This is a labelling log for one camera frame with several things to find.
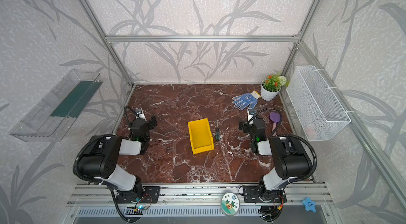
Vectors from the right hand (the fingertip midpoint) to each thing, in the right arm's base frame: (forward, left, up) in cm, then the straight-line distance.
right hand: (249, 116), depth 95 cm
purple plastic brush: (+1, -18, -5) cm, 19 cm away
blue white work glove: (+18, 0, -7) cm, 19 cm away
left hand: (0, +63, +3) cm, 63 cm away
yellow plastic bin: (-11, +29, -8) cm, 32 cm away
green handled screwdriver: (-9, +19, -5) cm, 22 cm away
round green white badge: (-45, +15, +2) cm, 47 cm away
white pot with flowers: (+19, -16, +6) cm, 25 cm away
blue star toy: (-44, -22, -6) cm, 50 cm away
